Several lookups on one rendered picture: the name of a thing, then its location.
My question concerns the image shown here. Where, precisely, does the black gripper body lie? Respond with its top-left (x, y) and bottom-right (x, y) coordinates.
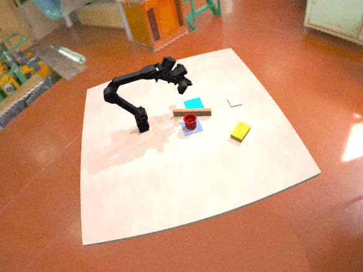
top-left (167, 71), bottom-right (188, 94)

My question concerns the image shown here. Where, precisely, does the yellow rectangular block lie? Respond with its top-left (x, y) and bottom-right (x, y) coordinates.
top-left (231, 122), bottom-right (250, 143)

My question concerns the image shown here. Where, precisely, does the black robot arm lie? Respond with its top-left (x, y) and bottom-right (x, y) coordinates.
top-left (103, 57), bottom-right (188, 133)

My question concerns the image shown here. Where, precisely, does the cream flat square block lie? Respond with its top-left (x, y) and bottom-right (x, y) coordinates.
top-left (227, 96), bottom-right (242, 107)

